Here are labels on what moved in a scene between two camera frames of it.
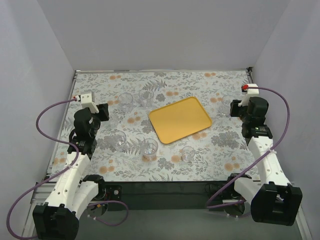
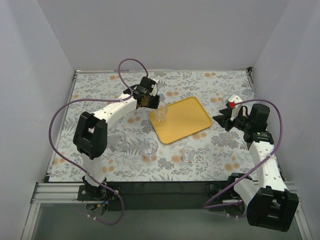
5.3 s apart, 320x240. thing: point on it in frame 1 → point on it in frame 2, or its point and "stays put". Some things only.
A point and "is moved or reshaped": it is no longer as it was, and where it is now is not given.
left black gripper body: [103, 112] → [152, 102]
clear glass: [125, 102] is moved or reshaped
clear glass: [149, 149] stays put
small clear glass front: [188, 153] stays put
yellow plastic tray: [180, 119] stays put
